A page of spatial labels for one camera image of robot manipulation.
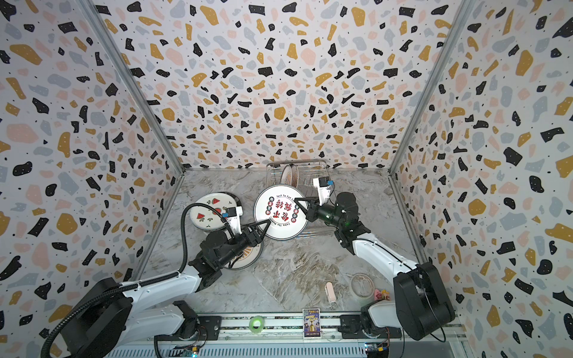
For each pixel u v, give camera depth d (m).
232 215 0.71
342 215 0.62
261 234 0.72
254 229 0.71
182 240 0.60
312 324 0.74
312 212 0.69
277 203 0.78
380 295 0.78
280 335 0.73
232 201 1.06
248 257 0.86
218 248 0.60
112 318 0.40
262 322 0.76
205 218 0.98
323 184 0.70
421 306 0.42
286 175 1.07
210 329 0.73
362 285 0.84
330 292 0.80
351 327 0.74
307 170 1.23
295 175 0.98
